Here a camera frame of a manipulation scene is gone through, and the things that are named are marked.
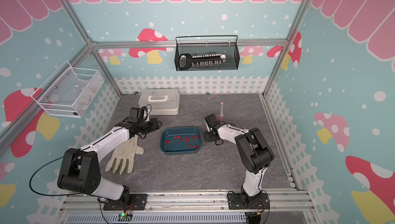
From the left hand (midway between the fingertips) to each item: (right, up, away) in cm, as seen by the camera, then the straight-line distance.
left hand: (159, 126), depth 90 cm
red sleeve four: (+16, -8, +6) cm, 19 cm away
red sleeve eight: (+17, -12, +3) cm, 21 cm away
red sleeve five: (+20, -8, +6) cm, 22 cm away
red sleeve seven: (+16, -10, +6) cm, 20 cm away
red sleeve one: (+10, -7, +6) cm, 14 cm away
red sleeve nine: (+22, -13, +2) cm, 25 cm away
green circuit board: (-12, -41, -18) cm, 46 cm away
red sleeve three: (+4, -10, +4) cm, 12 cm away
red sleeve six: (+22, -7, +6) cm, 24 cm away
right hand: (+30, -7, +7) cm, 32 cm away
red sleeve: (+13, -9, +6) cm, 17 cm away
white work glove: (-20, -15, 0) cm, 25 cm away
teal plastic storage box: (+12, -9, +6) cm, 16 cm away
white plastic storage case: (0, +15, +10) cm, 18 cm away
